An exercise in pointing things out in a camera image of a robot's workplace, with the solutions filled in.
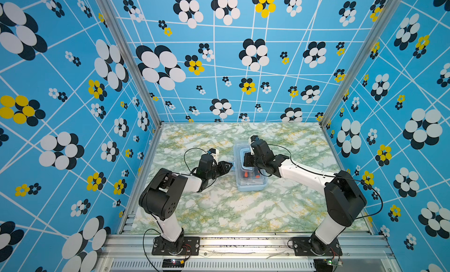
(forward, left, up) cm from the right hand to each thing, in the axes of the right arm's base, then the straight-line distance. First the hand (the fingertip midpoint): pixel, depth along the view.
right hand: (244, 157), depth 90 cm
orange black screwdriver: (-6, -6, -3) cm, 9 cm away
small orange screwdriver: (-9, -1, -1) cm, 9 cm away
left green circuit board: (-44, +31, -13) cm, 55 cm away
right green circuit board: (-44, -30, -12) cm, 54 cm away
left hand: (-2, +6, -5) cm, 8 cm away
